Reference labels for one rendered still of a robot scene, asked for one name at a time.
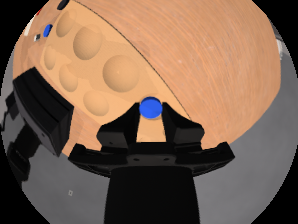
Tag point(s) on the blue disc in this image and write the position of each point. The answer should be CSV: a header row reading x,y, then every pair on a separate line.
x,y
150,107
47,30

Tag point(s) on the tan tray with round pockets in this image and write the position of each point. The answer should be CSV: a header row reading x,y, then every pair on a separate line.
x,y
101,72

